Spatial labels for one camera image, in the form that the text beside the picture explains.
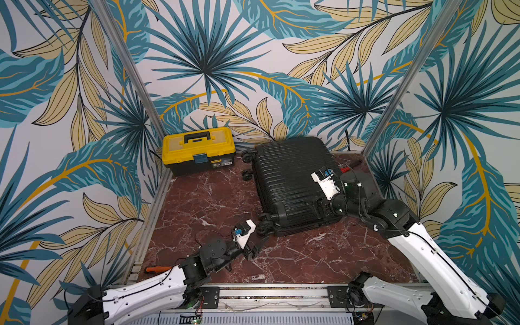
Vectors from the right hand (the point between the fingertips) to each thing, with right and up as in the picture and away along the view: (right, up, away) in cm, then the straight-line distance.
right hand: (312, 196), depth 67 cm
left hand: (-17, -13, +4) cm, 22 cm away
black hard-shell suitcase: (-7, 0, +11) cm, 13 cm away
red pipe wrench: (+29, +10, +46) cm, 55 cm away
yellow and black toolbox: (-48, +19, +32) cm, 60 cm away
